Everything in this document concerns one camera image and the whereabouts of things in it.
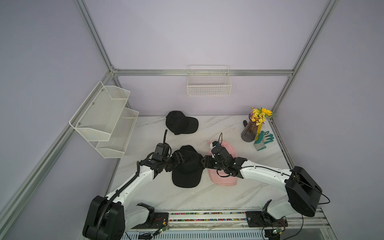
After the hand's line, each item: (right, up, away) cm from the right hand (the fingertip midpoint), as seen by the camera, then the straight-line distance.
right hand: (204, 162), depth 85 cm
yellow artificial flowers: (+32, +27, +2) cm, 42 cm away
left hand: (-13, 0, -2) cm, 13 cm away
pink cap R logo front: (+14, -10, -2) cm, 18 cm away
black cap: (-18, +24, +23) cm, 38 cm away
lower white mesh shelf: (-54, +8, +3) cm, 55 cm away
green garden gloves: (+44, +13, +19) cm, 50 cm away
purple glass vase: (+31, +17, +13) cm, 38 cm away
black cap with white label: (-10, -8, +5) cm, 14 cm away
